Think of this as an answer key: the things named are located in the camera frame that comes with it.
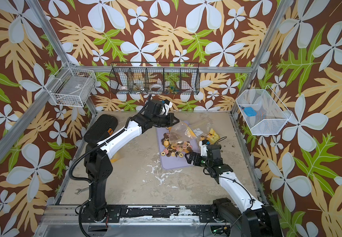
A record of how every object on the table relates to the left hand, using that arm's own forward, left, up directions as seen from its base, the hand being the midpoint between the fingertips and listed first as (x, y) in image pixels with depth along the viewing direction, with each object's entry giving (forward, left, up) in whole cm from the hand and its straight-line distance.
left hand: (181, 118), depth 81 cm
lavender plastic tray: (-14, +7, -29) cm, 32 cm away
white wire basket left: (+18, +63, +7) cm, 66 cm away
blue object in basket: (+6, -41, -1) cm, 41 cm away
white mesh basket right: (-1, -48, +4) cm, 48 cm away
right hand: (-14, -6, -16) cm, 22 cm away
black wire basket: (+31, +17, +5) cm, 36 cm away
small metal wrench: (-31, +57, -27) cm, 71 cm away
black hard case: (+9, +54, -20) cm, 58 cm away
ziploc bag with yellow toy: (-4, -4, -7) cm, 8 cm away
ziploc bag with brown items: (-1, 0, -13) cm, 13 cm away
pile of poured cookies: (-6, +1, -24) cm, 24 cm away
